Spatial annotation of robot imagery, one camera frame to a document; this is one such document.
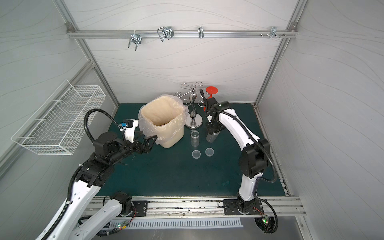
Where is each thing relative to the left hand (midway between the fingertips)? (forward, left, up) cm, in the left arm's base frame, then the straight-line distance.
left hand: (146, 134), depth 67 cm
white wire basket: (+3, +42, +2) cm, 42 cm away
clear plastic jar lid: (+6, -22, -30) cm, 38 cm away
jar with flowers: (+15, -32, -25) cm, 43 cm away
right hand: (+14, -34, -13) cm, 39 cm away
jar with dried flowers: (+12, -22, -21) cm, 33 cm away
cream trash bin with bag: (+27, 0, -19) cm, 33 cm away
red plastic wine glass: (+35, -31, -2) cm, 47 cm away
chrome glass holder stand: (+31, -20, -27) cm, 46 cm away
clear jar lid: (+7, -31, -29) cm, 43 cm away
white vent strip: (-30, -16, -30) cm, 45 cm away
